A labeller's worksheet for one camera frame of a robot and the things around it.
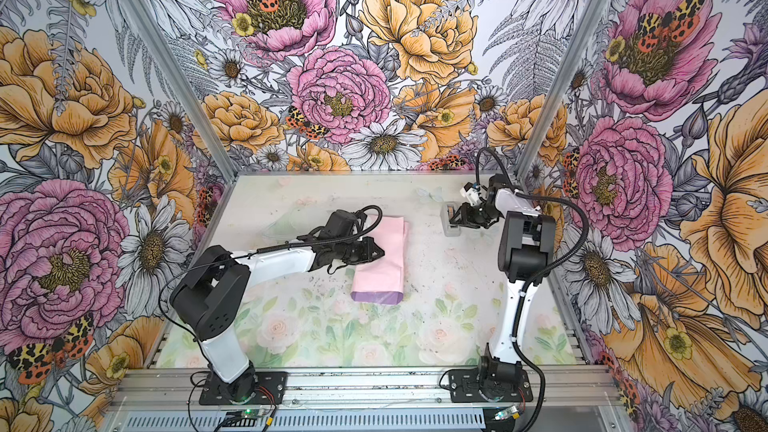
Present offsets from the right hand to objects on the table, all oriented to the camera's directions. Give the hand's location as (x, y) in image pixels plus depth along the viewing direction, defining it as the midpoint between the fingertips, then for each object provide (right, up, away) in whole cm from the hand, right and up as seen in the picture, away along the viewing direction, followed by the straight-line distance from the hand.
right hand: (456, 227), depth 100 cm
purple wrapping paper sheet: (-25, -14, -15) cm, 32 cm away
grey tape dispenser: (-2, +6, +4) cm, 7 cm away
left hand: (-24, -9, -11) cm, 28 cm away
